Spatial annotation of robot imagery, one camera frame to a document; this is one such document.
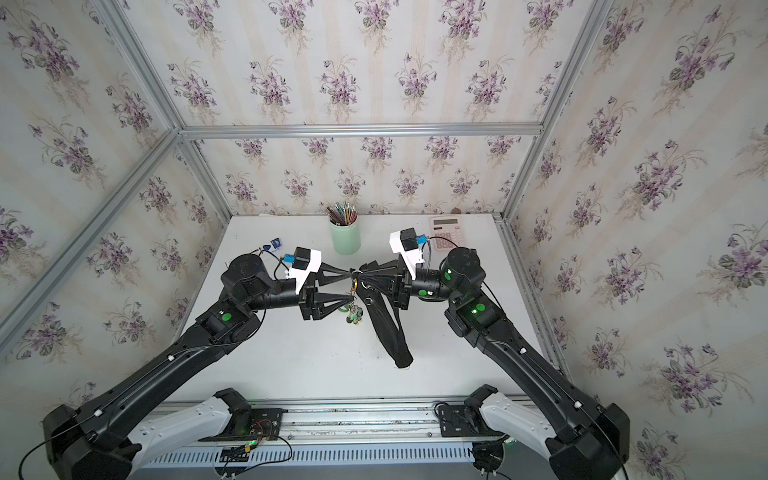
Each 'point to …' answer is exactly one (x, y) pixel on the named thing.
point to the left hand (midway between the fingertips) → (354, 294)
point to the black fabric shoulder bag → (393, 333)
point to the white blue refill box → (273, 245)
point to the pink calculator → (448, 228)
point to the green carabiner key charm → (355, 313)
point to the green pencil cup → (346, 238)
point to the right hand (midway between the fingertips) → (367, 278)
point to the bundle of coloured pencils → (342, 215)
